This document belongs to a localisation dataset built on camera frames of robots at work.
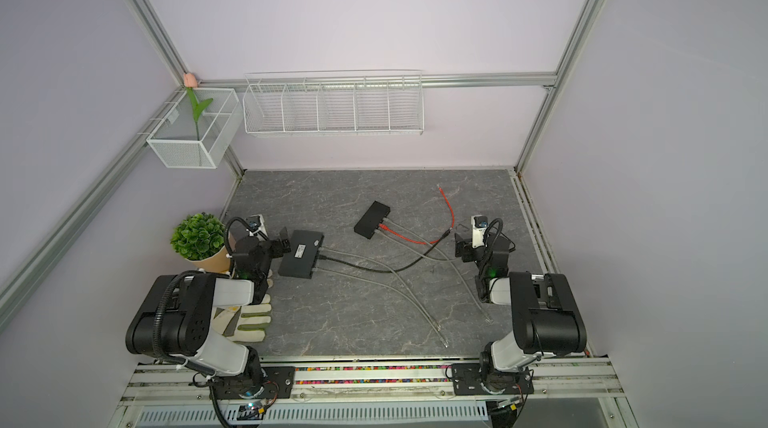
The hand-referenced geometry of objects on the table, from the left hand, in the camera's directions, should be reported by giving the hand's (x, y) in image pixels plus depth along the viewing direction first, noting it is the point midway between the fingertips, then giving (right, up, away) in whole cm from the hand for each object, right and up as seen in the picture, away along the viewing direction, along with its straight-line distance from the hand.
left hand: (273, 232), depth 93 cm
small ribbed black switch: (+30, +3, +12) cm, 33 cm away
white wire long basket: (+18, +43, +7) cm, 47 cm away
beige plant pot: (-13, -8, -8) cm, 17 cm away
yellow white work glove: (-4, -25, -10) cm, 27 cm away
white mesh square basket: (-20, +31, -4) cm, 37 cm away
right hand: (+63, -1, 0) cm, 63 cm away
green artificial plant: (-17, 0, -11) cm, 20 cm away
